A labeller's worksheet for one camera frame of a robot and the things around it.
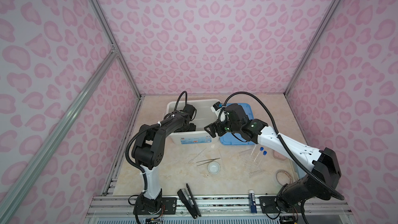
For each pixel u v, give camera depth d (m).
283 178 0.80
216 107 0.68
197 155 0.90
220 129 0.68
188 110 0.79
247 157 0.88
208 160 0.88
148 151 0.52
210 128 0.68
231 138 0.68
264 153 0.75
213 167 0.84
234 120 0.61
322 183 0.38
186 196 0.75
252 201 0.73
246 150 0.90
